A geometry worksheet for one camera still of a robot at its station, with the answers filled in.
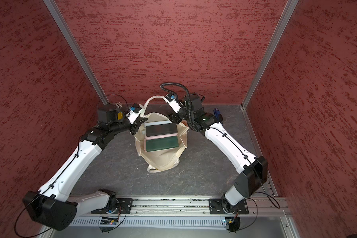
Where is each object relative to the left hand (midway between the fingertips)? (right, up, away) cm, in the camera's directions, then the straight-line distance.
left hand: (144, 120), depth 73 cm
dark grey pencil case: (+6, -6, +16) cm, 18 cm away
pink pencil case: (+4, -10, +14) cm, 18 cm away
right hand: (+13, +5, +1) cm, 13 cm away
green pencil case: (+3, -15, +14) cm, 21 cm away
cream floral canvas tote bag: (+7, -23, +9) cm, 26 cm away
